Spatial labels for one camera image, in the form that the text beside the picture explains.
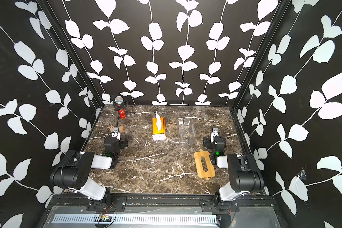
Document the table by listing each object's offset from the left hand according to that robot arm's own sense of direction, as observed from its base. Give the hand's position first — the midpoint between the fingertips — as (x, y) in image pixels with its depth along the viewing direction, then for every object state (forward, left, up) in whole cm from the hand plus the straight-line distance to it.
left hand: (117, 133), depth 94 cm
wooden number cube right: (+7, 0, -5) cm, 9 cm away
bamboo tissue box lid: (-26, -54, -8) cm, 60 cm away
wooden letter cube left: (+9, +8, -6) cm, 13 cm away
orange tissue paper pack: (0, -28, 0) cm, 28 cm away
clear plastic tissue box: (+7, -48, -8) cm, 49 cm away
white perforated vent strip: (-47, -18, -7) cm, 51 cm away
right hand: (-2, -65, -1) cm, 65 cm away
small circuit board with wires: (-46, -1, -7) cm, 47 cm away
